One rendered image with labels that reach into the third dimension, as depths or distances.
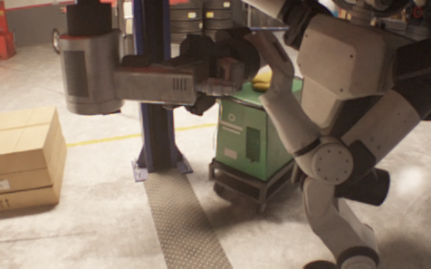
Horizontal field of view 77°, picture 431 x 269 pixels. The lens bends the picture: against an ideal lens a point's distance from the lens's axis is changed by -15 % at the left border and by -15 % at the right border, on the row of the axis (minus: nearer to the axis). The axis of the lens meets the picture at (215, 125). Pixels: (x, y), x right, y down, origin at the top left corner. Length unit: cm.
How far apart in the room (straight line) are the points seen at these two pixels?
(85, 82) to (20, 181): 194
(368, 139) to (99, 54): 48
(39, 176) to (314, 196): 184
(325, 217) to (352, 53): 48
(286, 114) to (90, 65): 36
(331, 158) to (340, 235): 48
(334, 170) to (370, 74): 22
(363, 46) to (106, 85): 50
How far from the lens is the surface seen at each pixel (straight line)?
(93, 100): 45
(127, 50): 406
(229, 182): 213
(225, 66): 45
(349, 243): 106
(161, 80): 42
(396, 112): 63
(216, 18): 814
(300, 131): 61
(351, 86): 69
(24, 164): 227
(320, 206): 91
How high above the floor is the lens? 137
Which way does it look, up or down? 25 degrees down
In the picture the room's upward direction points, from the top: straight up
